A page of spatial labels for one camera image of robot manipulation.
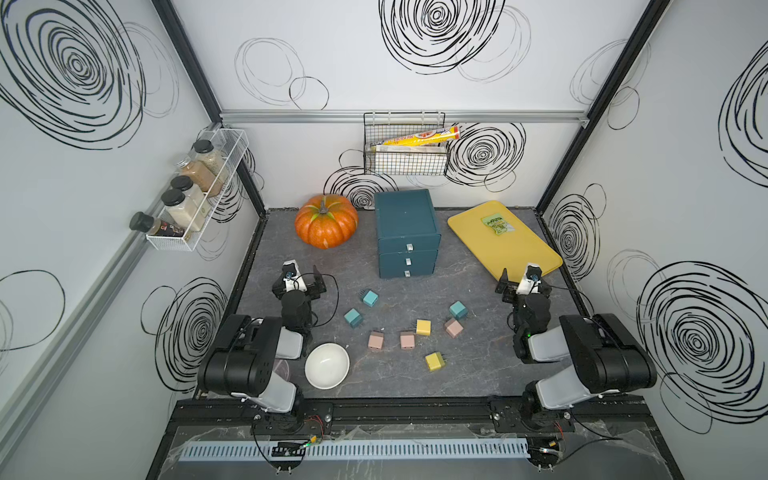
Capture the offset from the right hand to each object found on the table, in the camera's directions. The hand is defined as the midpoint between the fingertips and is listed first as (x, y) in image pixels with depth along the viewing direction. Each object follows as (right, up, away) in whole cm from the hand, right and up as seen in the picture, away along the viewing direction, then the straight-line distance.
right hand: (525, 274), depth 88 cm
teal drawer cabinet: (-35, +11, -2) cm, 37 cm away
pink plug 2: (-35, -19, -3) cm, 40 cm away
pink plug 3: (-22, -16, -1) cm, 27 cm away
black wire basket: (-33, +34, -1) cm, 47 cm away
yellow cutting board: (+3, +9, +24) cm, 26 cm away
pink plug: (-45, -19, -3) cm, 49 cm away
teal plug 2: (-51, -13, +1) cm, 53 cm away
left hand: (-68, +1, +1) cm, 68 cm away
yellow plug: (-30, -16, 0) cm, 34 cm away
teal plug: (-47, -9, +6) cm, 48 cm away
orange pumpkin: (-62, +16, +13) cm, 65 cm away
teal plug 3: (-19, -12, +4) cm, 23 cm away
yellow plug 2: (-28, -23, -7) cm, 37 cm away
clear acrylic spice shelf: (-92, +42, +9) cm, 102 cm away
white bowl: (-58, -24, -7) cm, 63 cm away
